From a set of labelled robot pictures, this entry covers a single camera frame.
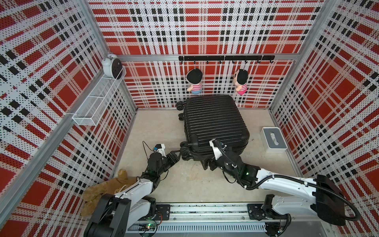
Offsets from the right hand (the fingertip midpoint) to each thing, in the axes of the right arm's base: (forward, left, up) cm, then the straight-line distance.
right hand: (208, 151), depth 76 cm
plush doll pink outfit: (+46, -23, +13) cm, 53 cm away
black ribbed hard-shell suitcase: (+21, -2, +3) cm, 21 cm away
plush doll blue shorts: (+45, +8, +14) cm, 48 cm away
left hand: (+5, +15, -10) cm, 19 cm away
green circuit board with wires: (-31, +29, -17) cm, 46 cm away
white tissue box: (+16, -44, -14) cm, 49 cm away
